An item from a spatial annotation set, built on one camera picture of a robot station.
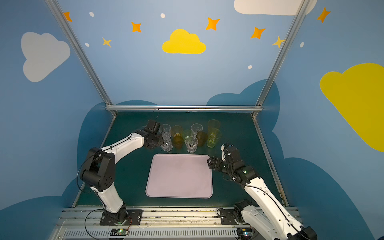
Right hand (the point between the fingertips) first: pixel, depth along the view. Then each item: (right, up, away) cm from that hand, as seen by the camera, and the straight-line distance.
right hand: (215, 160), depth 79 cm
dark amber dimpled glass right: (-6, +11, +21) cm, 25 cm away
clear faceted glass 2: (-13, +7, +22) cm, 27 cm away
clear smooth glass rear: (-10, +17, +28) cm, 35 cm away
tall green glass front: (+3, +12, +24) cm, 27 cm away
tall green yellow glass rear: (+2, +20, +19) cm, 28 cm away
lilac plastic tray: (-20, -12, +9) cm, 25 cm away
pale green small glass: (-16, +14, +26) cm, 34 cm away
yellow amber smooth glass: (-24, +16, +26) cm, 39 cm away
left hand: (-32, +9, +15) cm, 36 cm away
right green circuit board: (+13, -33, -8) cm, 36 cm away
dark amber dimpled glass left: (-22, +8, +22) cm, 32 cm away
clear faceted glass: (-30, +5, +22) cm, 37 cm away
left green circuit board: (-47, -32, -9) cm, 58 cm away
